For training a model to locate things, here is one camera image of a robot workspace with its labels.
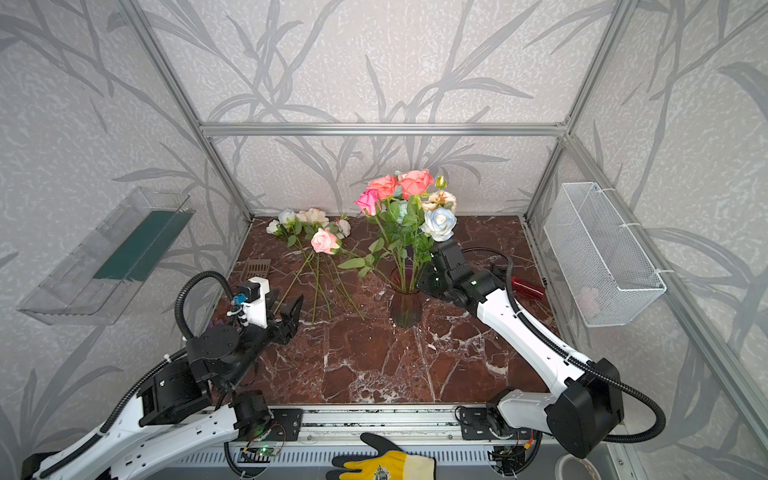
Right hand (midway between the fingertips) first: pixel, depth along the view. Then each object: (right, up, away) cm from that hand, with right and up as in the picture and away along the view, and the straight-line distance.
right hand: (416, 270), depth 80 cm
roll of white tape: (+33, -43, -12) cm, 55 cm away
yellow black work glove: (-7, -42, -13) cm, 45 cm away
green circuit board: (-36, -42, -9) cm, 56 cm away
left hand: (-26, -2, -16) cm, 30 cm away
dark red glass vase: (-3, -9, +3) cm, 10 cm away
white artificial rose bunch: (-47, +14, +35) cm, 60 cm away
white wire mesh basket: (+39, +1, -19) cm, 44 cm away
